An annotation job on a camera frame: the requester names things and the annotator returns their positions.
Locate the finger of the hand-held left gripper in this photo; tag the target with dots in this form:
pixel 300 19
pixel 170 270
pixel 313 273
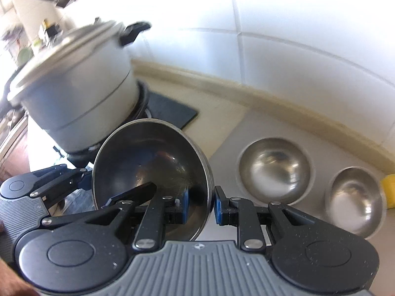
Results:
pixel 135 194
pixel 61 178

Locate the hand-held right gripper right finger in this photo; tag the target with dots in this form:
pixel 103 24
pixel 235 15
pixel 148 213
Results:
pixel 218 205

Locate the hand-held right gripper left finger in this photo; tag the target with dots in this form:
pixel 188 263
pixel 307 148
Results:
pixel 184 205

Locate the stainless steel bowl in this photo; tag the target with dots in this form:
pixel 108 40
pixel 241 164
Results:
pixel 358 203
pixel 274 166
pixel 139 160

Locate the person's left forearm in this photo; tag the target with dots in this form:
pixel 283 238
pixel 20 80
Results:
pixel 12 280

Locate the aluminium pressure cooker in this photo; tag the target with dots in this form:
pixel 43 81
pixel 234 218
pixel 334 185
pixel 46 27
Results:
pixel 77 98

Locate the black gas stove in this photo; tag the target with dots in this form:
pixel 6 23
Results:
pixel 169 111

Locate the yellow sponge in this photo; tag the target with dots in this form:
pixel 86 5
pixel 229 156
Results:
pixel 389 191

